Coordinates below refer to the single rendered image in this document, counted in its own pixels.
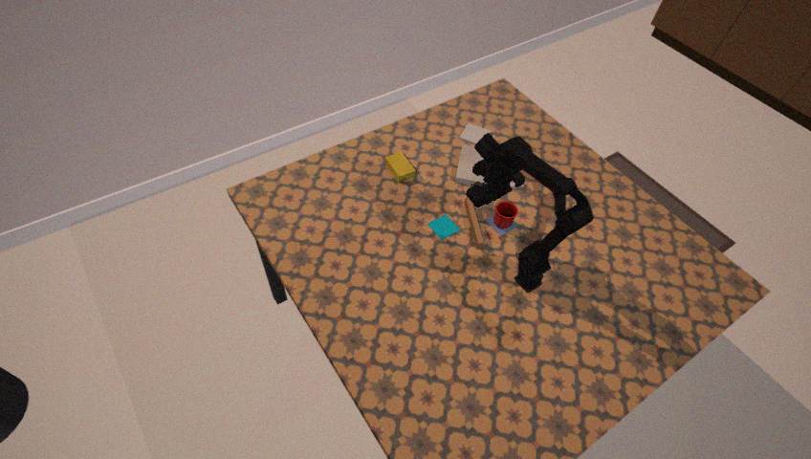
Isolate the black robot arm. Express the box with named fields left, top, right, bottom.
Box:
left=472, top=133, right=594, bottom=293

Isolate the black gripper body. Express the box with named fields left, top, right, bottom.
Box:
left=466, top=169, right=525, bottom=208

